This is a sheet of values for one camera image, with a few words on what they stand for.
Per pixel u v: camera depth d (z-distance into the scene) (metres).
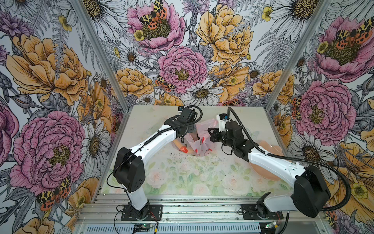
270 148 0.96
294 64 0.94
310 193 0.42
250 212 0.74
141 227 0.71
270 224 0.72
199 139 0.84
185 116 0.65
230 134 0.63
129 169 0.45
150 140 0.51
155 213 0.74
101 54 0.89
